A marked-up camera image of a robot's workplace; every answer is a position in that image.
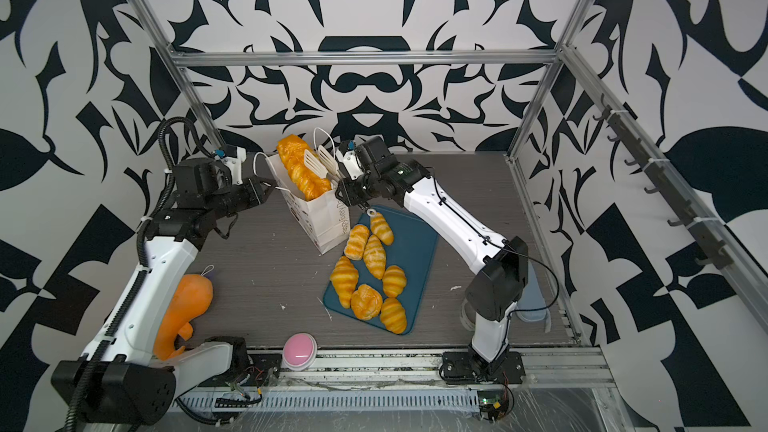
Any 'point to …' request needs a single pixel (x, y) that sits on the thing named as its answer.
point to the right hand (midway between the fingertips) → (340, 190)
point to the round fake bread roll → (365, 302)
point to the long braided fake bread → (292, 151)
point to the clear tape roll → (466, 323)
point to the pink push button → (300, 351)
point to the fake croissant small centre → (393, 281)
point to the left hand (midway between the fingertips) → (273, 177)
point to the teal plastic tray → (413, 249)
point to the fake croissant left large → (344, 278)
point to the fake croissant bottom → (393, 315)
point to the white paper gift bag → (323, 219)
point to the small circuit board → (492, 404)
